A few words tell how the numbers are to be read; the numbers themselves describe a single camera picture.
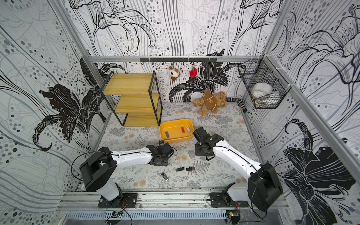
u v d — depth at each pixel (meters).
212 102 1.10
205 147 0.57
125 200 0.73
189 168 0.84
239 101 1.19
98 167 0.49
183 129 1.01
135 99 1.01
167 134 0.99
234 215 0.70
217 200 0.72
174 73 0.93
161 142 0.82
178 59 0.94
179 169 0.84
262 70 0.94
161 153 0.66
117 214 0.72
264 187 0.40
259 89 0.77
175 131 1.03
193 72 0.94
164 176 0.82
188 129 1.01
